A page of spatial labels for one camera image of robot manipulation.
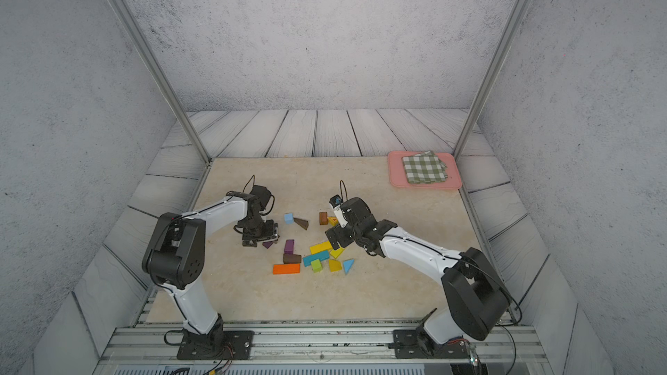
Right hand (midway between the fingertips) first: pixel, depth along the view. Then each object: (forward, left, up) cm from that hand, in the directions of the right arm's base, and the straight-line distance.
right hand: (340, 226), depth 86 cm
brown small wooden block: (+9, +7, -10) cm, 15 cm away
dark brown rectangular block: (-6, +17, -11) cm, 21 cm away
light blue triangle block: (-8, -2, -10) cm, 13 cm away
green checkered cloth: (+35, -36, -10) cm, 52 cm away
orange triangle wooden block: (+8, +3, -9) cm, 13 cm away
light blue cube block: (+9, +20, -9) cm, 24 cm away
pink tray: (+34, -24, -13) cm, 43 cm away
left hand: (0, +24, -10) cm, 26 cm away
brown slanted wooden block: (+7, +15, -10) cm, 19 cm away
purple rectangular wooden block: (-2, +19, -11) cm, 22 cm away
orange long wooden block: (-10, +19, -11) cm, 24 cm away
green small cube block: (-10, +8, -9) cm, 15 cm away
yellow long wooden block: (-3, +7, -10) cm, 13 cm away
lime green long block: (-4, +1, -11) cm, 12 cm away
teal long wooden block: (-5, +6, -10) cm, 13 cm away
